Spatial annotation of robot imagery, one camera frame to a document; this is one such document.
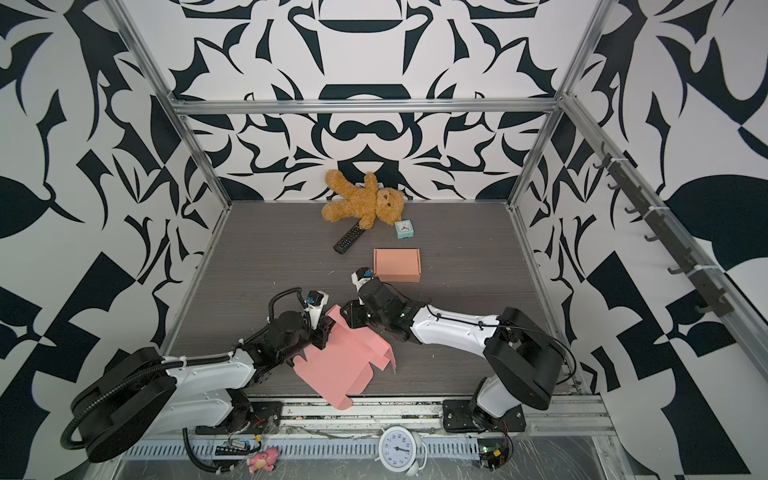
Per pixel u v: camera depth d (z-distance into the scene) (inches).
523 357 17.2
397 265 39.0
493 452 28.0
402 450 26.8
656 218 23.7
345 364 32.5
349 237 42.5
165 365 18.4
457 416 29.2
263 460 26.3
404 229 43.4
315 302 29.1
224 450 28.7
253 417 28.6
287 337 25.7
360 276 29.9
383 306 25.2
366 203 43.8
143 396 16.7
